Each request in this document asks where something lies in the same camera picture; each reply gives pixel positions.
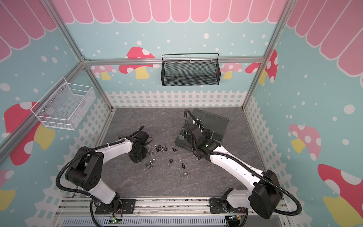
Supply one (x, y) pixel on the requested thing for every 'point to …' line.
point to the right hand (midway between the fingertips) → (194, 129)
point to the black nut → (159, 146)
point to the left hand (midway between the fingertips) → (144, 159)
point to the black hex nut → (171, 160)
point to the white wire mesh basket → (65, 109)
